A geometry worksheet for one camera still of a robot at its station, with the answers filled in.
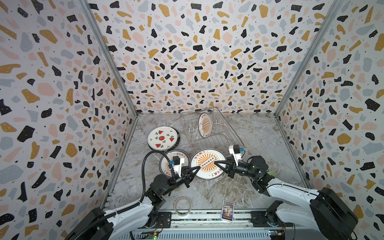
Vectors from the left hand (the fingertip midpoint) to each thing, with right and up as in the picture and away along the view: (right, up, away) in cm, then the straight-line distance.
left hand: (199, 167), depth 70 cm
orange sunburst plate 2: (+3, +20, +34) cm, 39 cm away
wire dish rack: (+16, +13, +39) cm, 44 cm away
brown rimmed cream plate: (-16, +9, +32) cm, 37 cm away
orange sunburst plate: (+3, +4, 0) cm, 5 cm away
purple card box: (+14, -24, +6) cm, 28 cm away
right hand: (+7, +2, 0) cm, 8 cm away
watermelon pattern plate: (-25, +11, +33) cm, 43 cm away
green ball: (+44, -9, +21) cm, 50 cm away
